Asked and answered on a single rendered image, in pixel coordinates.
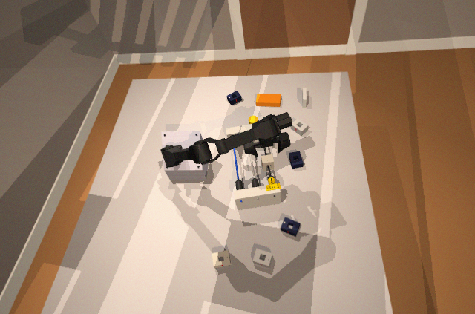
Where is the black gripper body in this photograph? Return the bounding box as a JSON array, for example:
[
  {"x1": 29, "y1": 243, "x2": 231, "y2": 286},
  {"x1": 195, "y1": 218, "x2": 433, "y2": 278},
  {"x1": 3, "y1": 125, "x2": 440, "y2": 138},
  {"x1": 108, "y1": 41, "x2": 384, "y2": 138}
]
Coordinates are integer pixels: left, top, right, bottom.
[{"x1": 243, "y1": 132, "x2": 291, "y2": 154}]

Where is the orange rectangular block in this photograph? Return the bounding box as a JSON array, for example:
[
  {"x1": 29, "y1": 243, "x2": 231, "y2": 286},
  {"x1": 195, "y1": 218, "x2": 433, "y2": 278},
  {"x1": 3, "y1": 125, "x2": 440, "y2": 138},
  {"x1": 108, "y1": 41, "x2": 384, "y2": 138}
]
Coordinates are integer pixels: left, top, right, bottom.
[{"x1": 256, "y1": 94, "x2": 281, "y2": 107}]

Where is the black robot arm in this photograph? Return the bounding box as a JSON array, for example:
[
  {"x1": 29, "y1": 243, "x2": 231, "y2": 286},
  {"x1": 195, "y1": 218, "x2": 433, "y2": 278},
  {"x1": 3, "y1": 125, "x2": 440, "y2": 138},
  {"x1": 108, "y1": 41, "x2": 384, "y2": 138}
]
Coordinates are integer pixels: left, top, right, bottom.
[{"x1": 160, "y1": 112, "x2": 292, "y2": 168}]

